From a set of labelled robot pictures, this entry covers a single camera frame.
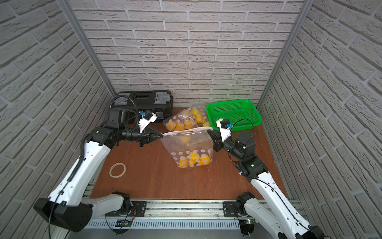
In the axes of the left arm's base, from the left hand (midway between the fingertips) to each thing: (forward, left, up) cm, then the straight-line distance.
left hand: (162, 133), depth 66 cm
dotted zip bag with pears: (+9, -13, -30) cm, 34 cm away
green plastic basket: (+38, -51, -28) cm, 70 cm away
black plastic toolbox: (+36, +9, -14) cm, 40 cm away
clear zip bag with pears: (+30, -14, -23) cm, 40 cm away
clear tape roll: (-8, +28, -32) cm, 43 cm away
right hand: (+2, -23, 0) cm, 23 cm away
